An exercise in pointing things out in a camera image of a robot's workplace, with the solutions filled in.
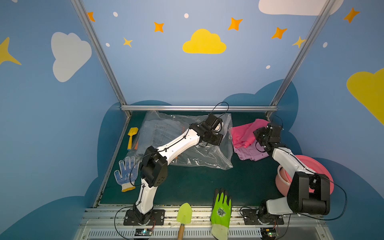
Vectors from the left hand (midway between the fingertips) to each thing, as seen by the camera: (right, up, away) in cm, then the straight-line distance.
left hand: (223, 140), depth 84 cm
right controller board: (+20, -44, -12) cm, 50 cm away
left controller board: (-42, -44, -13) cm, 62 cm away
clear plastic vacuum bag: (-11, -9, +6) cm, 16 cm away
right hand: (+22, +7, +6) cm, 24 cm away
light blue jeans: (-42, +3, +15) cm, 45 cm away
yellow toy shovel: (-62, +4, +24) cm, 66 cm away
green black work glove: (-3, -38, -10) cm, 39 cm away
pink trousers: (+17, +1, +16) cm, 24 cm away
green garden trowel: (-22, -39, -9) cm, 45 cm away
